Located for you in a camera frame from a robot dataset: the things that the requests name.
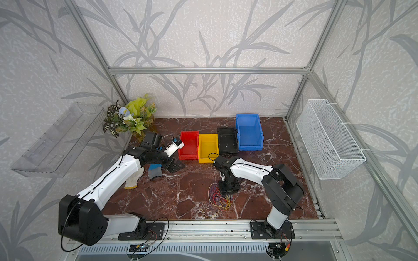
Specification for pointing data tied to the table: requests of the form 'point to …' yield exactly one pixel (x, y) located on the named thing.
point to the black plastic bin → (227, 141)
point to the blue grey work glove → (154, 169)
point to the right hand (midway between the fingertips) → (224, 193)
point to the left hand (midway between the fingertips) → (179, 159)
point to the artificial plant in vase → (135, 117)
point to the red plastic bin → (189, 151)
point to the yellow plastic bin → (208, 148)
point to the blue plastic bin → (250, 132)
